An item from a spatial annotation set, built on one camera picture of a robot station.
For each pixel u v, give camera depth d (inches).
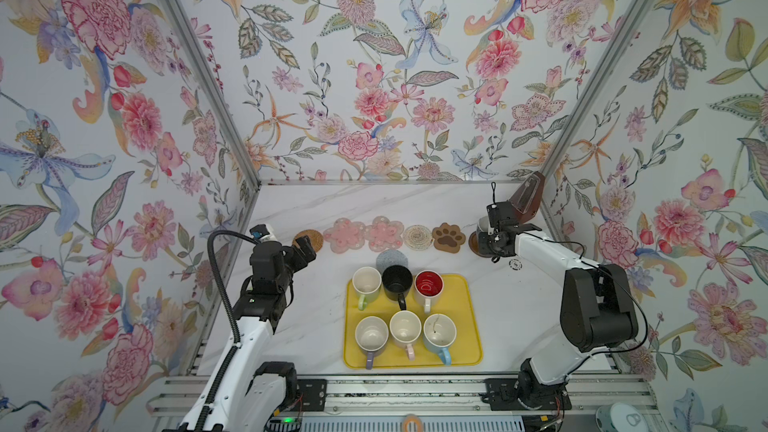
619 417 26.5
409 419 27.9
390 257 38.6
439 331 32.8
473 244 40.8
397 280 34.0
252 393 22.7
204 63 34.1
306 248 28.9
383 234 41.9
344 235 41.8
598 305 18.5
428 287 35.8
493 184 49.6
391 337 29.5
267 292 23.3
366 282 35.7
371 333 33.0
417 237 40.8
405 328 32.9
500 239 27.3
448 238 41.1
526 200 40.0
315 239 40.9
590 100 37.4
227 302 19.8
